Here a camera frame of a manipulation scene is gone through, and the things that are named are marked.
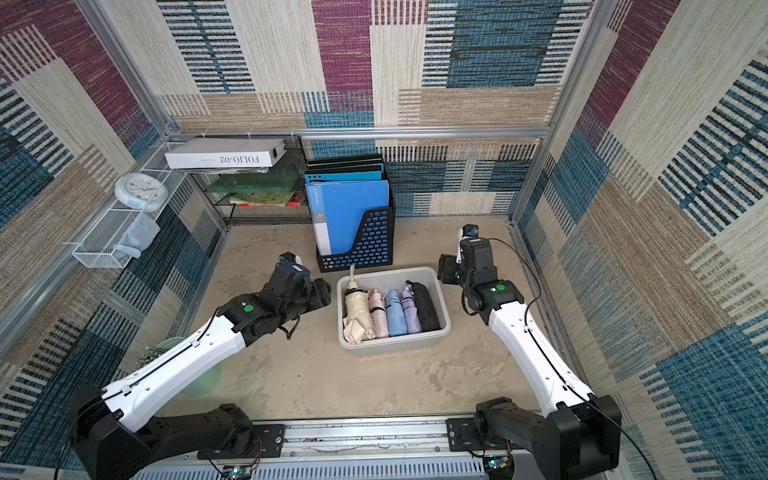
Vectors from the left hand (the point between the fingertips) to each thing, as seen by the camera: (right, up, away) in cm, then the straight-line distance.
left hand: (322, 289), depth 79 cm
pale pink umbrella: (+14, -6, +8) cm, 17 cm away
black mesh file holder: (+13, +12, +18) cm, 25 cm away
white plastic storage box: (+16, +1, +13) cm, 21 cm away
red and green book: (-23, +27, +20) cm, 41 cm away
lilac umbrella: (+23, -7, +7) cm, 26 cm away
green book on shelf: (-27, +32, +20) cm, 46 cm away
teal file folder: (+3, +33, +15) cm, 37 cm away
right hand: (+34, +8, +2) cm, 35 cm away
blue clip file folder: (+2, +22, +12) cm, 25 cm away
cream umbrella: (+9, -7, -5) cm, 13 cm away
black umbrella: (+28, -8, +6) cm, 30 cm away
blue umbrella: (+19, -8, +6) cm, 21 cm away
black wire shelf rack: (-29, +24, +44) cm, 58 cm away
